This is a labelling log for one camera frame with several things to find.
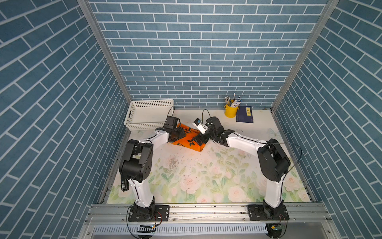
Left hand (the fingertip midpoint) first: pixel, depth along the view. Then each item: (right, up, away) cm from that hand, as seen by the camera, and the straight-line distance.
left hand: (186, 134), depth 98 cm
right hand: (+9, +1, -5) cm, 10 cm away
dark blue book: (+45, +14, +18) cm, 51 cm away
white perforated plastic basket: (-31, +14, +19) cm, 39 cm away
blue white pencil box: (+35, +21, +6) cm, 41 cm away
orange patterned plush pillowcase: (+1, -4, -5) cm, 7 cm away
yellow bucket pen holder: (+34, +16, +17) cm, 41 cm away
